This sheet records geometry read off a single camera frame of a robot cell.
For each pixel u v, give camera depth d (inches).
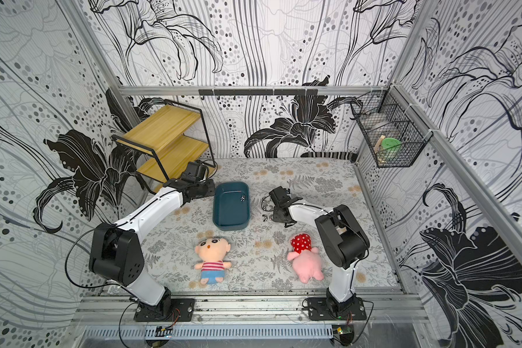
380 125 31.0
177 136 32.8
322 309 28.3
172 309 28.2
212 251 31.0
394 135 31.4
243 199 40.0
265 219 37.6
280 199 30.1
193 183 26.6
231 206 39.8
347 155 46.8
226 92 34.9
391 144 30.8
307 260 30.2
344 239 19.3
